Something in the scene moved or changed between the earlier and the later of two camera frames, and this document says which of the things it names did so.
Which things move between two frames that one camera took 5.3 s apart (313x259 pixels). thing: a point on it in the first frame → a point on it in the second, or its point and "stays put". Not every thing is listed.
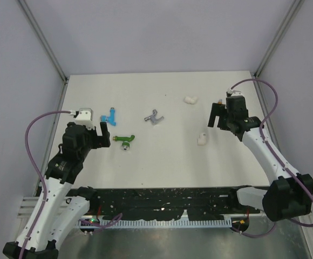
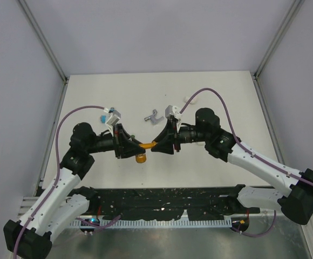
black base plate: x=152 y=202 stays put
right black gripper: x=218 y=109 → x=170 y=134
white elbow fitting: x=190 y=100 stays put
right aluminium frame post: x=276 y=43 stays put
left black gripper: x=100 y=141 → x=125 y=145
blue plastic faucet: x=110 y=119 stays put
